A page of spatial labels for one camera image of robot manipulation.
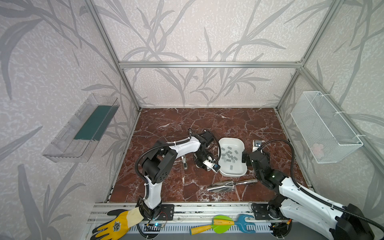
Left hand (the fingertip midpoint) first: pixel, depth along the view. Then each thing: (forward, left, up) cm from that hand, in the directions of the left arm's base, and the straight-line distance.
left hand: (210, 159), depth 90 cm
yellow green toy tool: (-32, -4, +2) cm, 33 cm away
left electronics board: (-34, +28, -3) cm, 44 cm away
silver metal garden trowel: (-14, -10, -1) cm, 17 cm away
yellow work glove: (-34, +43, +2) cm, 55 cm away
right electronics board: (-34, -35, -6) cm, 49 cm away
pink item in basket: (-3, -52, +20) cm, 55 cm away
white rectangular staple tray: (-1, -13, -3) cm, 13 cm away
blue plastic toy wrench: (-33, -17, -2) cm, 38 cm away
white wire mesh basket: (-2, -49, +32) cm, 58 cm away
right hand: (+4, -24, +10) cm, 26 cm away
